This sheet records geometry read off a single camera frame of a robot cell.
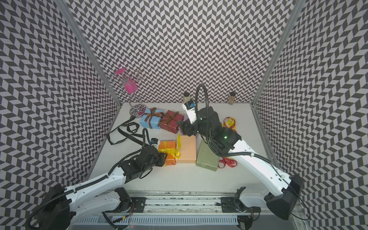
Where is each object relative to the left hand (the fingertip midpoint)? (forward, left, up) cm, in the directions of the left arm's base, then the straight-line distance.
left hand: (164, 156), depth 83 cm
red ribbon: (0, -38, -8) cm, 39 cm away
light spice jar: (+48, -12, +2) cm, 50 cm away
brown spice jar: (+47, -48, +1) cm, 67 cm away
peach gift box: (+3, -14, +1) cm, 15 cm away
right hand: (+6, -13, +25) cm, 29 cm away
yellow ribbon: (+2, -7, 0) cm, 7 cm away
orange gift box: (-2, -4, -1) cm, 4 cm away
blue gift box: (+28, +12, +1) cm, 30 cm away
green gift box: (+1, -24, -3) cm, 24 cm away
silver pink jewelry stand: (+53, +30, +15) cm, 63 cm away
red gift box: (+24, -1, +2) cm, 24 cm away
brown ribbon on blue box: (+32, +12, +1) cm, 34 cm away
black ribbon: (+24, +33, -9) cm, 42 cm away
